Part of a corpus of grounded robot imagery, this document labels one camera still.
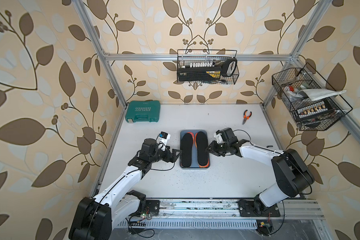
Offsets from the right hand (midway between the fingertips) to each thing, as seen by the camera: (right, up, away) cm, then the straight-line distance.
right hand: (206, 149), depth 90 cm
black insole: (-12, +2, +4) cm, 13 cm away
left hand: (-18, +2, -9) cm, 21 cm away
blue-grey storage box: (-7, -9, -2) cm, 12 cm away
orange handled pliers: (+33, +20, +22) cm, 44 cm away
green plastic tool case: (-45, +25, +22) cm, 56 cm away
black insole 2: (-2, +6, +6) cm, 9 cm away
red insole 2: (0, -8, -4) cm, 9 cm away
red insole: (-8, +7, +9) cm, 14 cm away
